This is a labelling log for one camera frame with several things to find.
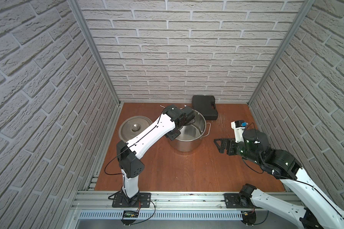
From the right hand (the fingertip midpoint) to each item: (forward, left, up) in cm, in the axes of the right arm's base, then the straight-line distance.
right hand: (223, 140), depth 65 cm
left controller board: (-23, +48, -30) cm, 61 cm away
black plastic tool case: (+46, -4, -24) cm, 52 cm away
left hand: (+12, +29, -6) cm, 32 cm away
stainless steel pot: (+24, +10, -31) cm, 40 cm away
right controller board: (-29, -13, -29) cm, 43 cm away
